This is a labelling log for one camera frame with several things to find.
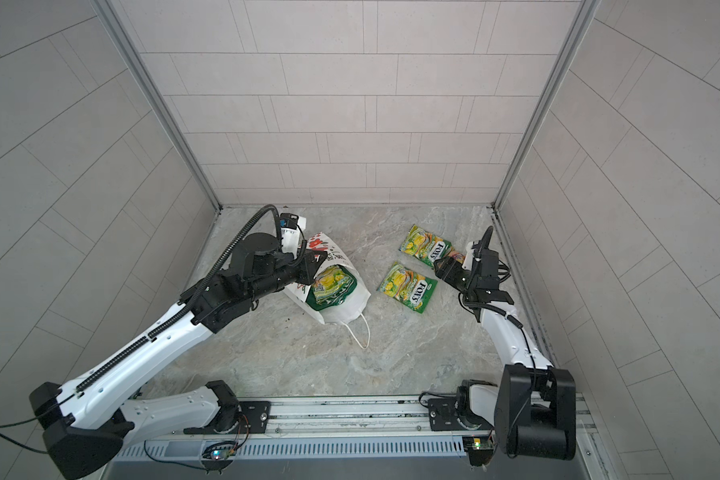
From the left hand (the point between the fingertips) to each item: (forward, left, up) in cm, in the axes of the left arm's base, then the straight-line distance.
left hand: (335, 254), depth 65 cm
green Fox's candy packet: (+6, +5, -27) cm, 28 cm away
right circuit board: (-33, -33, -30) cm, 56 cm away
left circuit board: (-34, +25, -26) cm, 50 cm away
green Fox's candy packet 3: (+7, -19, -28) cm, 35 cm away
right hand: (+9, -28, -19) cm, 35 cm away
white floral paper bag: (0, -2, -27) cm, 27 cm away
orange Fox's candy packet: (+19, -36, -28) cm, 50 cm away
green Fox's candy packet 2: (+23, -26, -28) cm, 45 cm away
